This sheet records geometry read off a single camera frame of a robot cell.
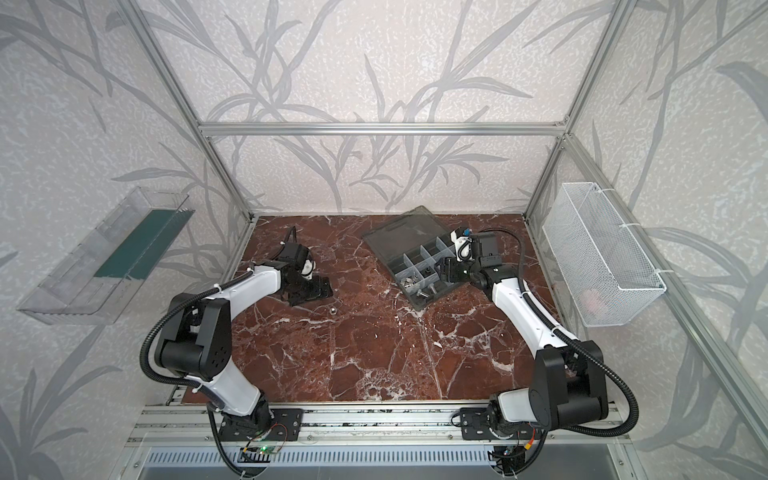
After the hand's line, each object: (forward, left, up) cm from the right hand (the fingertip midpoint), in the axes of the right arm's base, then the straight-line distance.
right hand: (446, 256), depth 87 cm
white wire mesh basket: (-18, -30, +18) cm, 39 cm away
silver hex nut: (-10, +35, -16) cm, 40 cm away
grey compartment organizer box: (+17, +9, -15) cm, 25 cm away
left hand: (-3, +38, -11) cm, 39 cm away
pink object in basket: (-17, -35, +3) cm, 39 cm away
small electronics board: (-47, +48, -18) cm, 69 cm away
